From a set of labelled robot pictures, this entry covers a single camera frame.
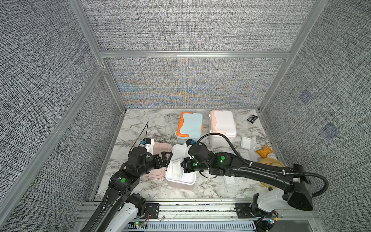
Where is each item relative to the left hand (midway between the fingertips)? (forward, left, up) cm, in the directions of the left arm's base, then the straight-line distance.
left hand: (168, 154), depth 72 cm
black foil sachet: (+37, -62, -19) cm, 75 cm away
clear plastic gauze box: (+15, -52, -21) cm, 58 cm away
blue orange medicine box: (+22, -13, -7) cm, 26 cm away
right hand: (-4, -5, -1) cm, 7 cm away
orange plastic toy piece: (+9, -60, -20) cm, 64 cm away
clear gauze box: (-8, -35, -20) cm, 41 cm away
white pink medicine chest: (+24, -34, -7) cm, 42 cm away
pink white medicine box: (-8, -3, -9) cm, 12 cm away
